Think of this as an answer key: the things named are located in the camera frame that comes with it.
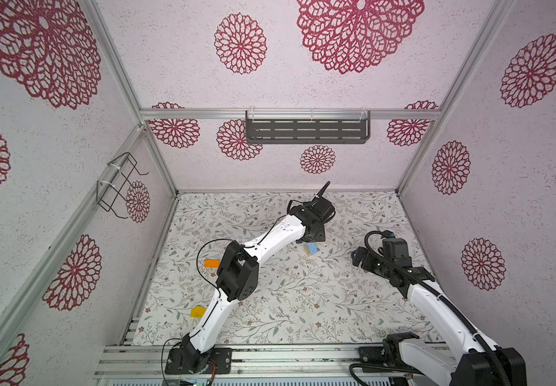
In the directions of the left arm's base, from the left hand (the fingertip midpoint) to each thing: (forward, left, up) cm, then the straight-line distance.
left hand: (313, 239), depth 92 cm
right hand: (-8, -17, +2) cm, 19 cm away
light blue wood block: (-2, 0, -3) cm, 4 cm away
